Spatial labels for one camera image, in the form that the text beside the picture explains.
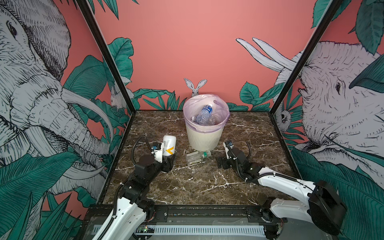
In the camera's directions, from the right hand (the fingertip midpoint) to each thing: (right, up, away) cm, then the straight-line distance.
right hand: (220, 154), depth 84 cm
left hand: (-28, +3, -10) cm, 29 cm away
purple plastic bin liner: (-16, +30, +8) cm, 34 cm away
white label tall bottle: (-27, +7, -13) cm, 31 cm away
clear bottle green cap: (-14, -4, +11) cm, 18 cm away
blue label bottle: (-10, +22, +1) cm, 24 cm away
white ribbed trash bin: (-9, +7, +2) cm, 12 cm away
